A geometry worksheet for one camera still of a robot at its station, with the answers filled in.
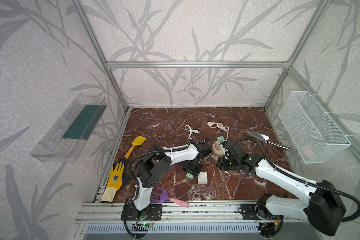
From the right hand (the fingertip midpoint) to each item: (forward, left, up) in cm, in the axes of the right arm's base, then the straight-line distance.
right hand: (218, 159), depth 83 cm
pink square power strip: (+28, +17, -8) cm, 34 cm away
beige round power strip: (+7, -2, -5) cm, 9 cm away
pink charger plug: (+10, -1, -2) cm, 11 cm away
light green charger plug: (-7, +16, -5) cm, 18 cm away
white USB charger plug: (-8, +9, -6) cm, 14 cm away
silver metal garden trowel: (+19, -36, -9) cm, 42 cm away
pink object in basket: (-1, -43, +11) cm, 45 cm away
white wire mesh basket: (-1, -38, +25) cm, 46 cm away
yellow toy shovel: (+16, +51, -6) cm, 54 cm away
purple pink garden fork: (-18, +30, -6) cm, 35 cm away
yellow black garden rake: (-12, +57, -5) cm, 59 cm away
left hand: (-4, +14, -7) cm, 16 cm away
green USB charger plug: (+15, -4, -1) cm, 15 cm away
